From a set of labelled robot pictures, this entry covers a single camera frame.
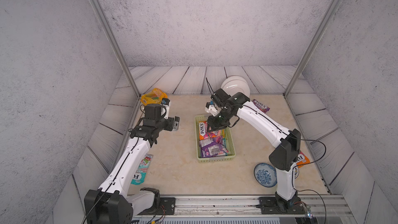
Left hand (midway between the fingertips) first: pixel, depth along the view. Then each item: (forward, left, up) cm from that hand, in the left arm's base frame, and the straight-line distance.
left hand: (172, 116), depth 81 cm
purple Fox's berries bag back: (-10, -20, -16) cm, 28 cm away
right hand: (-7, -19, -2) cm, 20 cm away
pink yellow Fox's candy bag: (0, -16, -17) cm, 24 cm away
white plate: (+29, -37, -5) cm, 47 cm away
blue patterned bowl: (-23, -48, -21) cm, 57 cm away
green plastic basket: (-4, -31, -21) cm, 37 cm away
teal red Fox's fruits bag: (-22, +18, -21) cm, 35 cm away
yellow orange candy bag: (+32, +19, -18) cm, 42 cm away
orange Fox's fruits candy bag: (-17, -69, -19) cm, 74 cm away
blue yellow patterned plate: (-23, -62, -17) cm, 68 cm away
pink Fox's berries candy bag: (+21, -59, -20) cm, 66 cm away
